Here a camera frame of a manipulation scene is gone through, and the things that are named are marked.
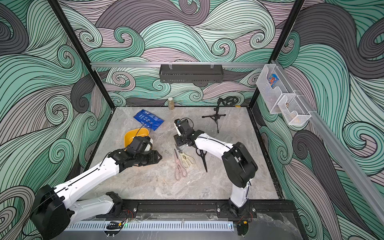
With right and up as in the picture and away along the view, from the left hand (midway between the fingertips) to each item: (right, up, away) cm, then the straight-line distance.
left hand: (159, 156), depth 80 cm
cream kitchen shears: (+15, -4, +10) cm, 19 cm away
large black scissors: (+25, -3, +13) cm, 28 cm away
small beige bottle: (+2, +33, +34) cm, 47 cm away
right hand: (+11, +10, +11) cm, 19 cm away
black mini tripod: (+36, +22, +26) cm, 50 cm away
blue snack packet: (-14, +20, +28) cm, 37 cm away
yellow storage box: (-24, +9, +19) cm, 32 cm away
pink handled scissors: (+11, -10, +7) cm, 16 cm away
